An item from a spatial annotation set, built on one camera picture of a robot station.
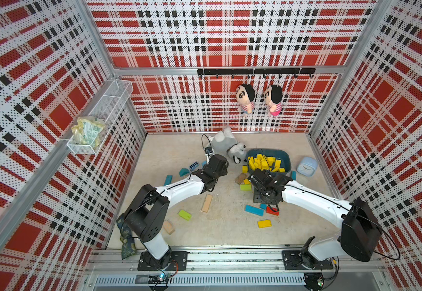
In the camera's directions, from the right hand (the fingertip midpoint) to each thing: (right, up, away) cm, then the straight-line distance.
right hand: (265, 197), depth 83 cm
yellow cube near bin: (-7, +12, +15) cm, 21 cm away
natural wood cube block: (-45, -13, -2) cm, 47 cm away
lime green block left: (-38, -9, +3) cm, 39 cm away
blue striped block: (-36, +14, +21) cm, 44 cm away
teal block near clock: (+20, +8, +16) cm, 26 cm away
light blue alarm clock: (+26, +14, +12) cm, 32 cm away
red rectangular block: (+6, -8, +7) cm, 12 cm away
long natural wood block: (-28, -5, +7) cm, 29 cm away
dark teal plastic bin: (+12, +16, +20) cm, 29 cm away
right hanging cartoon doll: (+7, +51, +10) cm, 53 cm away
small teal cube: (+1, -6, +6) cm, 8 cm away
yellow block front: (0, -13, +1) cm, 13 cm away
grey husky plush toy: (-18, +28, +23) cm, 41 cm away
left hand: (-20, +15, +8) cm, 27 cm away
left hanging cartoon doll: (-8, +51, +7) cm, 52 cm away
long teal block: (-4, -8, +6) cm, 10 cm away
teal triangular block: (-42, +10, +21) cm, 48 cm away
